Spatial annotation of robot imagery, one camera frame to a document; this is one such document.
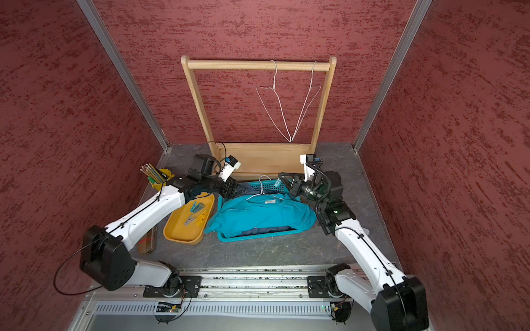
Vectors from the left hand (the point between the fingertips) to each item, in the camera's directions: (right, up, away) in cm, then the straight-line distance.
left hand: (239, 189), depth 80 cm
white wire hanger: (+9, -2, +7) cm, 11 cm away
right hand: (+15, +4, -8) cm, 18 cm away
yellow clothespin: (-18, -14, +12) cm, 26 cm away
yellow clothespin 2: (-19, -15, +10) cm, 26 cm away
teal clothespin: (-22, -10, +12) cm, 27 cm away
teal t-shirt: (+1, -9, -2) cm, 9 cm away
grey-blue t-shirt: (+3, 0, -2) cm, 4 cm away
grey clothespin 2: (-24, -15, +10) cm, 30 cm away
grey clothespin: (-20, -10, +13) cm, 26 cm away
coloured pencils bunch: (-39, +4, +12) cm, 41 cm away
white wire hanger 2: (+18, +41, +24) cm, 51 cm away
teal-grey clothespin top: (+15, +3, -9) cm, 18 cm away
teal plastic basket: (+11, 0, +14) cm, 18 cm away
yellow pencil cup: (-37, +4, +17) cm, 41 cm away
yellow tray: (-30, -18, +8) cm, 36 cm away
